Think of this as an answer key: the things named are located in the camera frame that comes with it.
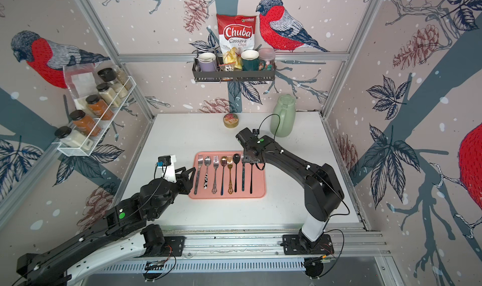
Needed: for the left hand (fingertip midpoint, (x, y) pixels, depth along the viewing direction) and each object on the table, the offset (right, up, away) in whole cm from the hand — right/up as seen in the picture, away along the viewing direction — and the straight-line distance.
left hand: (195, 166), depth 69 cm
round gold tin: (+10, +20, +45) cm, 50 cm away
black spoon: (+14, -2, +29) cm, 32 cm away
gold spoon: (+7, -3, +29) cm, 30 cm away
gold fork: (+10, -2, +29) cm, 31 cm away
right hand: (+22, +2, +19) cm, 29 cm away
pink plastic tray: (+8, -9, +25) cm, 28 cm away
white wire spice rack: (-38, +31, +17) cm, 52 cm away
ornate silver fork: (+3, -3, +29) cm, 29 cm away
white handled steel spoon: (-2, -3, +29) cm, 29 cm away
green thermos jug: (+38, +20, +24) cm, 49 cm away
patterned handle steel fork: (-6, -2, +29) cm, 30 cm away
